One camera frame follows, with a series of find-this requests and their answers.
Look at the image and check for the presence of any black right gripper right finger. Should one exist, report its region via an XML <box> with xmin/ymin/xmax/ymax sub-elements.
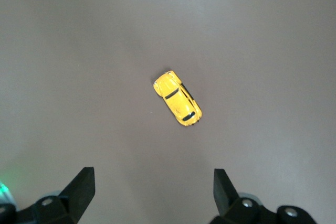
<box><xmin>209</xmin><ymin>168</ymin><xmax>316</xmax><ymax>224</ymax></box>

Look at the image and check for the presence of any yellow beetle toy car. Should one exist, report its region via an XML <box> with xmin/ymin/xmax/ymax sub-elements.
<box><xmin>153</xmin><ymin>70</ymin><xmax>203</xmax><ymax>127</ymax></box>

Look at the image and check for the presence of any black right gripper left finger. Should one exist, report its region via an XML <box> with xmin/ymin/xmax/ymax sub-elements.
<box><xmin>0</xmin><ymin>166</ymin><xmax>95</xmax><ymax>224</ymax></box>

